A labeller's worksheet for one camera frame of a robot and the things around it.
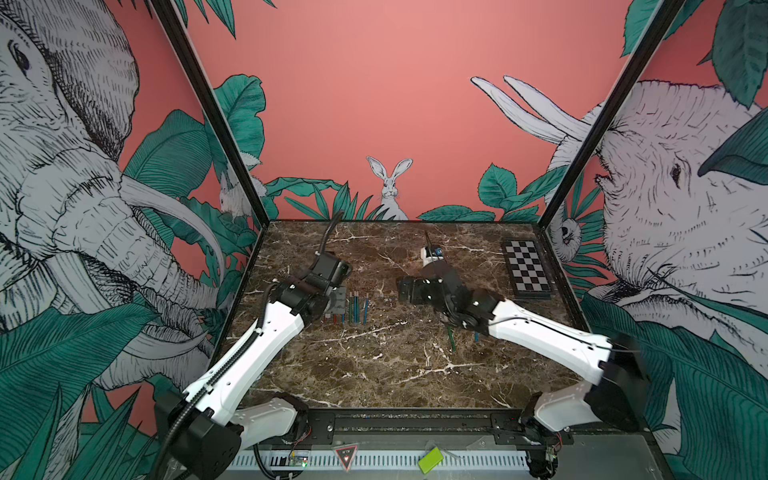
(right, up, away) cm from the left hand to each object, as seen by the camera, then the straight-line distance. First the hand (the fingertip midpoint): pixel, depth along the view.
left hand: (335, 293), depth 78 cm
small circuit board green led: (-7, -39, -7) cm, 40 cm away
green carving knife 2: (+34, -17, +12) cm, 40 cm away
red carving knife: (-6, -11, +15) cm, 20 cm away
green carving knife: (+7, -8, +18) cm, 21 cm away
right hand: (+19, +4, +1) cm, 20 cm away
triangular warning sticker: (+4, -37, -8) cm, 38 cm away
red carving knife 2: (-3, -11, +16) cm, 20 cm away
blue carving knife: (0, -10, +15) cm, 18 cm away
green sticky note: (+24, -38, -9) cm, 46 cm away
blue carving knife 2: (+3, -7, +18) cm, 19 cm away
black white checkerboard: (+62, +2, +23) cm, 67 cm away
